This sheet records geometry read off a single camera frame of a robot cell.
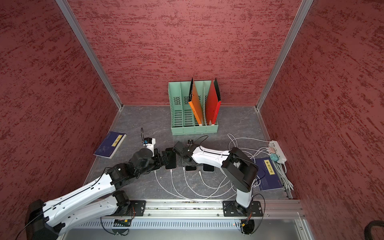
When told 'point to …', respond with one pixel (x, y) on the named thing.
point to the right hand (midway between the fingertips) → (189, 164)
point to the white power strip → (279, 152)
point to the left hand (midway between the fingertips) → (164, 156)
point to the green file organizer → (183, 120)
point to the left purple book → (110, 145)
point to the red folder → (212, 105)
